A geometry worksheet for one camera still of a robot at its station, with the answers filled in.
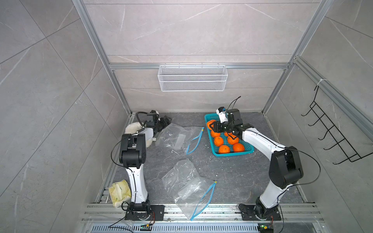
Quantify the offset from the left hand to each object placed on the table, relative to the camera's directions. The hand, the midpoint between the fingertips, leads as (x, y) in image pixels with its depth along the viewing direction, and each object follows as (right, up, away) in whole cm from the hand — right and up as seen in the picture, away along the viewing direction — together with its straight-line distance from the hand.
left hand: (169, 118), depth 104 cm
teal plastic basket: (+40, -18, -3) cm, 44 cm away
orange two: (+36, -20, -14) cm, 44 cm away
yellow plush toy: (-23, -41, -27) cm, 54 cm away
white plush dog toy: (-19, -6, -20) cm, 28 cm away
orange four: (+34, -16, -8) cm, 38 cm away
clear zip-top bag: (+7, -16, -1) cm, 17 cm away
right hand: (+30, -4, -13) cm, 33 cm away
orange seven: (+27, -3, -14) cm, 30 cm away
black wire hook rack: (+82, -17, -45) cm, 95 cm away
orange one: (+46, -19, -12) cm, 51 cm away
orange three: (+32, -11, -4) cm, 34 cm away
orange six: (+43, -16, -9) cm, 47 cm away
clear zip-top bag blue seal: (+15, -41, -27) cm, 52 cm away
